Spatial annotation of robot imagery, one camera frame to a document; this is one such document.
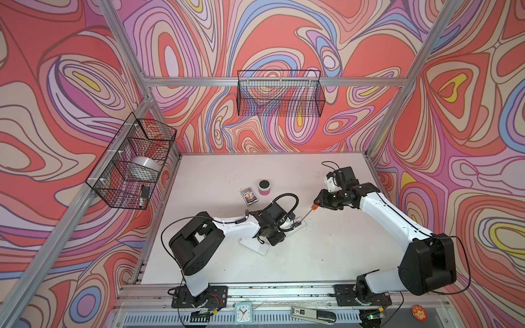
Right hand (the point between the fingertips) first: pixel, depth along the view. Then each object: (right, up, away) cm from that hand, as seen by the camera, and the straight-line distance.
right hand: (318, 206), depth 85 cm
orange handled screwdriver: (-2, -1, 0) cm, 2 cm away
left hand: (-15, -13, +4) cm, 20 cm away
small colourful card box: (-31, +3, +14) cm, 34 cm away
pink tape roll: (-23, +7, +14) cm, 28 cm away
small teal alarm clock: (-30, -34, -16) cm, 48 cm away
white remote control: (-8, -9, +5) cm, 13 cm away
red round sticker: (+32, -35, -14) cm, 49 cm away
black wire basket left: (-72, +14, -13) cm, 74 cm away
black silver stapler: (-7, -34, -17) cm, 39 cm away
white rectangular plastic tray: (-27, -16, -1) cm, 31 cm away
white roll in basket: (-65, +16, -14) cm, 68 cm away
